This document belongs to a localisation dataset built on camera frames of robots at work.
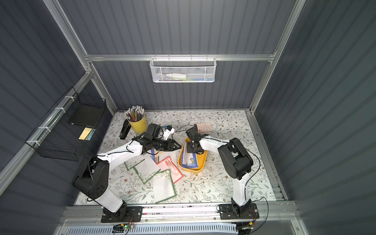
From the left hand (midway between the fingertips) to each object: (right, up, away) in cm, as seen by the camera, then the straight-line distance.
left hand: (180, 148), depth 83 cm
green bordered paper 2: (-9, -22, -1) cm, 24 cm away
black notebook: (-54, +19, -1) cm, 57 cm away
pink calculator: (+16, +11, +25) cm, 32 cm away
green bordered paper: (-21, -13, +6) cm, 26 cm away
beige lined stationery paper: (-11, -2, -5) cm, 13 cm away
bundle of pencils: (-32, +21, +15) cm, 41 cm away
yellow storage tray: (+13, -9, +10) cm, 19 cm away
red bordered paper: (-9, -11, +8) cm, 16 cm away
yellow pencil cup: (-30, +12, +18) cm, 37 cm away
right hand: (+6, -4, +14) cm, 16 cm away
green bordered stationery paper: (-6, -6, +11) cm, 14 cm away
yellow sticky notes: (-48, +9, -8) cm, 50 cm away
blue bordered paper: (+5, -9, +8) cm, 13 cm away
